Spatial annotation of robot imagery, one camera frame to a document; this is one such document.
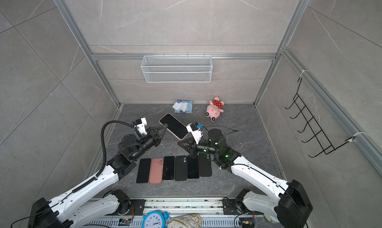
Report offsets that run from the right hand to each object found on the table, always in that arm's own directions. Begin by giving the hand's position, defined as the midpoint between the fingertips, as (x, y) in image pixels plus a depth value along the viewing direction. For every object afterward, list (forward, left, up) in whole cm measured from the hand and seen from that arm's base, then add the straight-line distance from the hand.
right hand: (179, 142), depth 69 cm
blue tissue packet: (+42, +1, -20) cm, 47 cm away
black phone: (-2, +9, -29) cm, 30 cm away
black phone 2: (-3, -6, -25) cm, 26 cm away
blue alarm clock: (-28, +12, -23) cm, 38 cm away
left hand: (+6, +5, +8) cm, 11 cm away
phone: (-5, +23, -26) cm, 35 cm away
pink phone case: (-4, +16, -26) cm, 31 cm away
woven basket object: (-29, -5, -22) cm, 37 cm away
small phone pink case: (+7, +2, +3) cm, 8 cm away
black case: (-1, -13, -26) cm, 29 cm away
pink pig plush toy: (+38, -22, -19) cm, 48 cm away
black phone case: (-3, +1, -26) cm, 26 cm away
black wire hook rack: (-8, -59, +8) cm, 60 cm away
